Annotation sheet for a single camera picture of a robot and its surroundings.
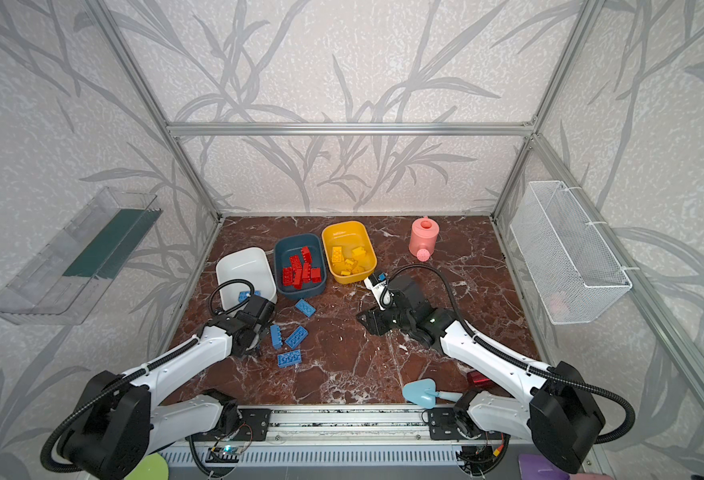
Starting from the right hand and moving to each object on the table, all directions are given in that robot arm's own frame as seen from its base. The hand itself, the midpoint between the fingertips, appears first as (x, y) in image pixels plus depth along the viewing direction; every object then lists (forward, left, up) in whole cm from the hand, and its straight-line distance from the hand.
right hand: (364, 304), depth 80 cm
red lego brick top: (+19, +24, -12) cm, 32 cm away
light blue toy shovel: (-19, -15, -13) cm, 28 cm away
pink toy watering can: (+29, -20, -4) cm, 35 cm away
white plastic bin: (+22, +41, -14) cm, 49 cm away
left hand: (-1, +31, -11) cm, 33 cm away
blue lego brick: (+6, +19, -14) cm, 25 cm away
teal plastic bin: (+31, +30, -13) cm, 45 cm away
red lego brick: (+24, +21, -10) cm, 33 cm away
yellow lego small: (+22, +6, -13) cm, 26 cm away
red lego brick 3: (+18, +20, -11) cm, 29 cm away
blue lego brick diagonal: (-4, +20, -13) cm, 24 cm away
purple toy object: (-35, -40, -13) cm, 54 cm away
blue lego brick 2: (-4, +26, -12) cm, 29 cm away
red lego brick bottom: (+15, +23, -12) cm, 30 cm away
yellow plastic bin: (+27, +6, -12) cm, 30 cm away
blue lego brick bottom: (-10, +21, -14) cm, 27 cm away
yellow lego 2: (+17, +7, -11) cm, 22 cm away
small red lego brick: (+16, +17, -11) cm, 26 cm away
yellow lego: (+20, +3, -13) cm, 23 cm away
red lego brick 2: (+18, +27, -14) cm, 35 cm away
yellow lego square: (+26, +3, -12) cm, 29 cm away
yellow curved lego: (+24, +10, -10) cm, 28 cm away
